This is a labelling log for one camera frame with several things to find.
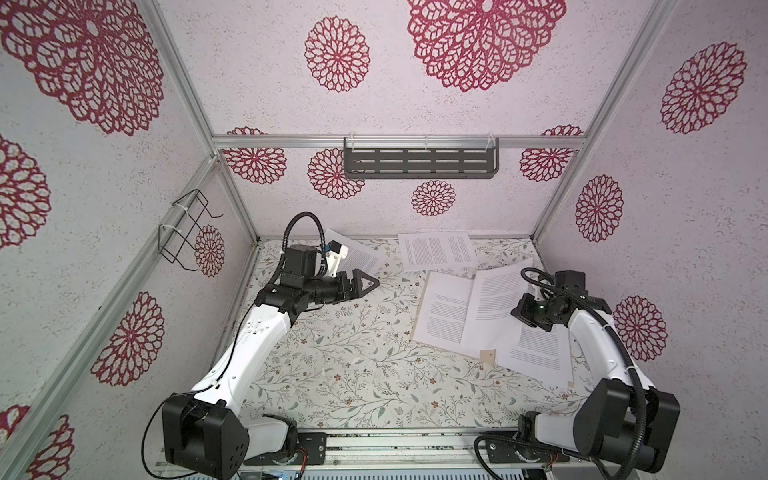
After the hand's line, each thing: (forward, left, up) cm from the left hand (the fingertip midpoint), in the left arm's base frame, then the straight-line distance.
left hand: (366, 290), depth 75 cm
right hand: (+1, -41, -11) cm, 43 cm away
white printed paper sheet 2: (-7, -51, -25) cm, 57 cm away
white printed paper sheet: (+10, -24, -25) cm, 36 cm away
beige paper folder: (+7, -33, -24) cm, 41 cm away
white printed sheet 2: (+36, -24, -25) cm, 50 cm away
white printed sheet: (+10, -40, -17) cm, 45 cm away
